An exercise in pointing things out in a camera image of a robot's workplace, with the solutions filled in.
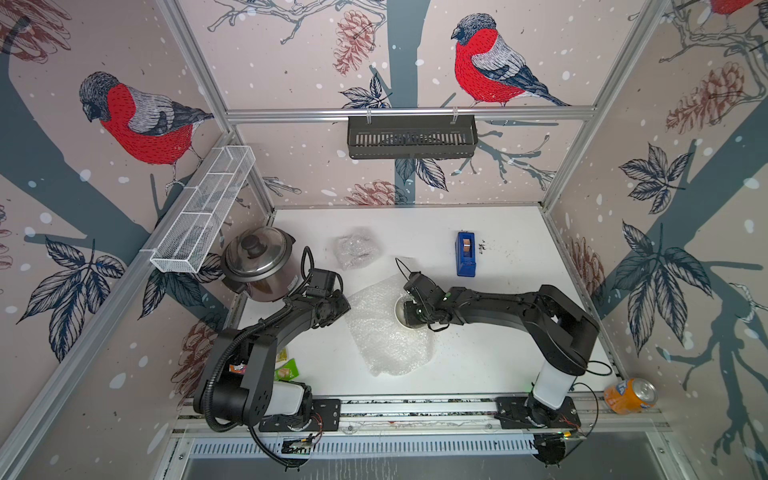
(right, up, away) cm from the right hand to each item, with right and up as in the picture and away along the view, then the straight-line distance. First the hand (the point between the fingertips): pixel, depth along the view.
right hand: (405, 311), depth 90 cm
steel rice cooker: (-43, +16, -5) cm, 46 cm away
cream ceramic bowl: (-2, +2, -5) cm, 6 cm away
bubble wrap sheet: (-16, +19, +8) cm, 26 cm away
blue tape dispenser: (+21, +17, +10) cm, 29 cm away
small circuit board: (-28, -28, -19) cm, 44 cm away
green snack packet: (-33, -14, -11) cm, 37 cm away
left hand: (-17, +3, +2) cm, 18 cm away
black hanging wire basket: (+3, +58, +13) cm, 60 cm away
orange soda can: (+52, -14, -22) cm, 58 cm away
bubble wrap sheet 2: (-5, -9, -5) cm, 12 cm away
